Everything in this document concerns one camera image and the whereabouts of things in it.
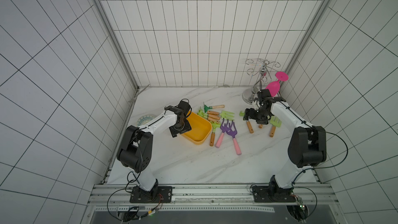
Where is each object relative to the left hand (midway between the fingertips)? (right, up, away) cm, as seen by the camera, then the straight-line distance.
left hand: (181, 134), depth 88 cm
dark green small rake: (+15, +14, +18) cm, 27 cm away
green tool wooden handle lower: (+20, +7, +11) cm, 23 cm away
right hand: (+38, +9, +3) cm, 39 cm away
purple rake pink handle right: (+31, +1, +7) cm, 31 cm away
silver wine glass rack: (+49, +39, +3) cm, 63 cm away
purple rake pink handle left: (+26, +2, +9) cm, 28 cm away
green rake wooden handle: (+20, +4, +9) cm, 22 cm away
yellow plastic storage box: (+11, +1, +6) cm, 13 cm away
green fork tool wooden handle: (+28, +9, +15) cm, 33 cm away
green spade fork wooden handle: (+43, +3, +8) cm, 44 cm away
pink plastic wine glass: (+59, +28, +9) cm, 66 cm away
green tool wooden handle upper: (+16, +11, +15) cm, 25 cm away
